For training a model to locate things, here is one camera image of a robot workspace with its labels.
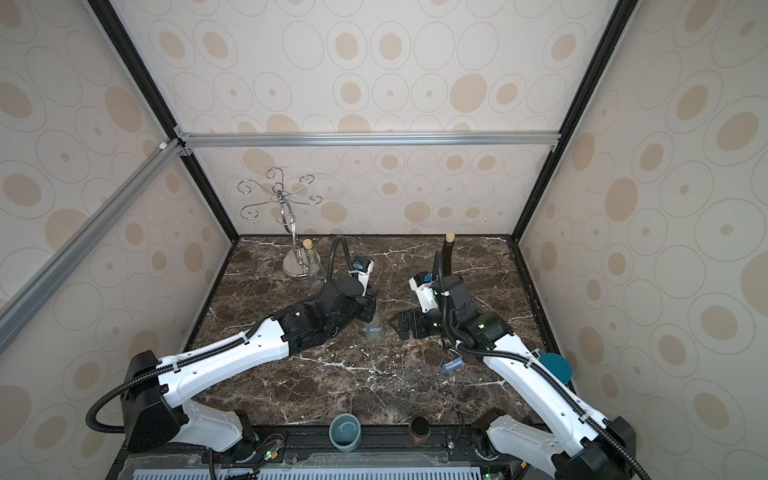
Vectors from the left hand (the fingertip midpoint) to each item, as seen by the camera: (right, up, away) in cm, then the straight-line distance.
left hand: (384, 290), depth 73 cm
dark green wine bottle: (+17, +9, +7) cm, 21 cm away
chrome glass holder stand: (-34, +7, +36) cm, 50 cm away
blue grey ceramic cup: (-10, -36, +2) cm, 38 cm away
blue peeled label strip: (+20, -23, +14) cm, 33 cm away
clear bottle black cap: (-3, -11, +8) cm, 14 cm away
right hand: (+8, -6, +2) cm, 10 cm away
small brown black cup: (+8, -33, -3) cm, 34 cm away
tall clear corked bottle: (-21, +2, +16) cm, 27 cm away
